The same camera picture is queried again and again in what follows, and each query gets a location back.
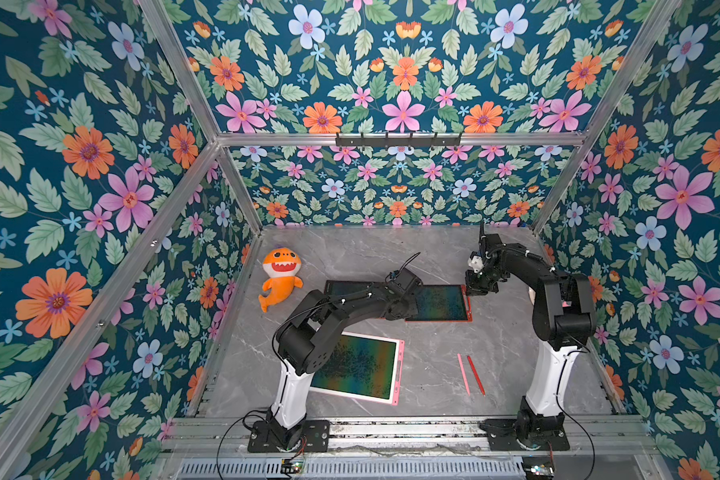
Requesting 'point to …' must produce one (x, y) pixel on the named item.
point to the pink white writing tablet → (362, 366)
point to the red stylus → (476, 374)
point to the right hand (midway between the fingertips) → (476, 288)
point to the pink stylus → (464, 374)
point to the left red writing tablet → (334, 288)
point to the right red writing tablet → (442, 303)
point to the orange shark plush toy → (283, 266)
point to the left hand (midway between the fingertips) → (417, 307)
